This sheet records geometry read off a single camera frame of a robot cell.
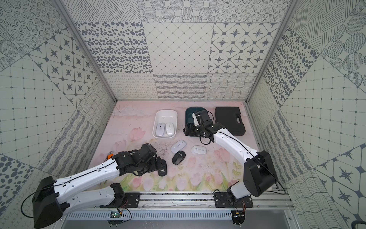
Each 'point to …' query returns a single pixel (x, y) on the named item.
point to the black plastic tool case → (230, 118)
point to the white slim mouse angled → (178, 146)
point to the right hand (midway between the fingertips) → (190, 132)
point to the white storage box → (164, 116)
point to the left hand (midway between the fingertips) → (161, 169)
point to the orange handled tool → (110, 155)
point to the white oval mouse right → (198, 150)
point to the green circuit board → (115, 214)
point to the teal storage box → (189, 111)
